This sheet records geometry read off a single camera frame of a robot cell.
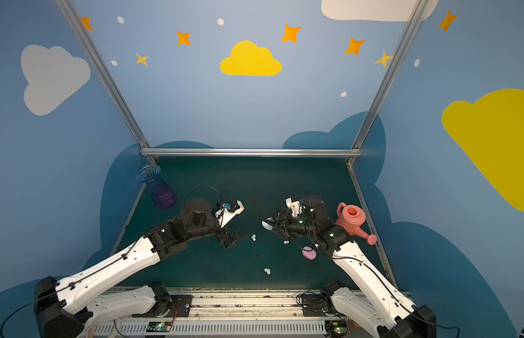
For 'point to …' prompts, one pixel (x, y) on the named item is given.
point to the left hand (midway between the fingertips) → (245, 219)
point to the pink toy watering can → (351, 217)
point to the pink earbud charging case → (309, 253)
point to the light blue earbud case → (266, 225)
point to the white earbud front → (267, 271)
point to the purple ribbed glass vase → (163, 196)
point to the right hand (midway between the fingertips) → (270, 220)
